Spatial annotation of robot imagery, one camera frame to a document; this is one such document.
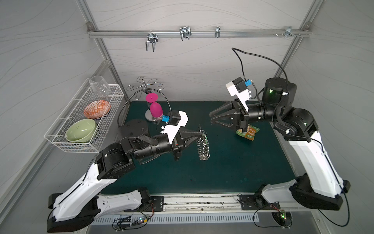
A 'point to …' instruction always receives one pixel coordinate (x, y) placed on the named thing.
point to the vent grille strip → (180, 218)
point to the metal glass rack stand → (144, 85)
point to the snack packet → (250, 133)
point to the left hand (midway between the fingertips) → (199, 136)
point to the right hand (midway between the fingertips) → (209, 117)
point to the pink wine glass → (155, 107)
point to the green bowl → (81, 130)
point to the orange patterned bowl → (97, 109)
